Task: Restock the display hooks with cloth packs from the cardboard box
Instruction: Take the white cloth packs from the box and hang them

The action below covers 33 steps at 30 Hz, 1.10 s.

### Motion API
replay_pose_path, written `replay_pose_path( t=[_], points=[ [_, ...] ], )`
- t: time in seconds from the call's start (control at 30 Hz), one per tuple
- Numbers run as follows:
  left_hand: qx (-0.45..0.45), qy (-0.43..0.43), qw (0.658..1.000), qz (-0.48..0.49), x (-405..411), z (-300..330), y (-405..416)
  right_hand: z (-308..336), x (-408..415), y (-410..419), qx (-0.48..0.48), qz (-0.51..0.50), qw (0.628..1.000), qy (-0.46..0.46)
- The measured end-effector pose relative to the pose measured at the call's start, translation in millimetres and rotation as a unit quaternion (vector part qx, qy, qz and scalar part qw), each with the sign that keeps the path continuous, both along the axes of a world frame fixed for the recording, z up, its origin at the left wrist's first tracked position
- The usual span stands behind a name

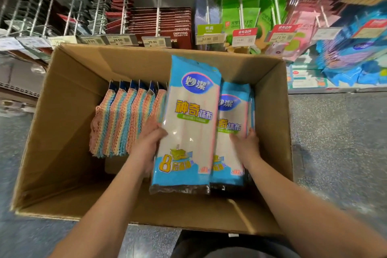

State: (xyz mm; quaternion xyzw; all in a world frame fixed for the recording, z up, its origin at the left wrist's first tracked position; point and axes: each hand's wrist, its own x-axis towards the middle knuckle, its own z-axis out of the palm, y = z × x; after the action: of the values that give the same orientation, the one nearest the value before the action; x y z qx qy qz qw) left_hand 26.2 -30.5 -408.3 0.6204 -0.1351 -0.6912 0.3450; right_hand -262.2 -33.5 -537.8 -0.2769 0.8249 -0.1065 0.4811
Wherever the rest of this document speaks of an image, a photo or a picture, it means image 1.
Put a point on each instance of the pink goods pile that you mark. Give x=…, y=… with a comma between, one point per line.
x=302, y=25

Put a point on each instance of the teal cloth packets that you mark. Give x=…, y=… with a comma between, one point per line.
x=351, y=49

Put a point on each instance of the person's left hand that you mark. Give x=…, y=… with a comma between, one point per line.
x=148, y=146

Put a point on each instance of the person's grey trousers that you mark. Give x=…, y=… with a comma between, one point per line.
x=236, y=246

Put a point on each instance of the row of white price tags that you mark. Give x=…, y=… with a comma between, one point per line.
x=78, y=40

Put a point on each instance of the hanging green packets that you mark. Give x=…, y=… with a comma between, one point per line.
x=248, y=1

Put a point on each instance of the person's right hand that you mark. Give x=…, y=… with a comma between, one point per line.
x=246, y=149

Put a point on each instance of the person's right forearm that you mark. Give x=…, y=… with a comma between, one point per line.
x=314, y=212

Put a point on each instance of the dark red chopstick bundle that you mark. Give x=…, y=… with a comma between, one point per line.
x=157, y=25

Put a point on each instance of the colourful sponge packets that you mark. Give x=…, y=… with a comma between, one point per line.
x=118, y=119

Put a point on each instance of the grey chopstick display rack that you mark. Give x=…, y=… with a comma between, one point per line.
x=30, y=7

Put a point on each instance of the brown cardboard box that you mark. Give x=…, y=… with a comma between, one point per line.
x=60, y=122

